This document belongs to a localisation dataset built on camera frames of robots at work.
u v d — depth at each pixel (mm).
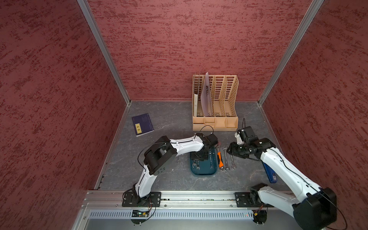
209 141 729
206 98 1004
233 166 874
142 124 1071
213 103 1035
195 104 897
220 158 884
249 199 715
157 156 514
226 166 867
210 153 915
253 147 560
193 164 855
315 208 375
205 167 851
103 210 711
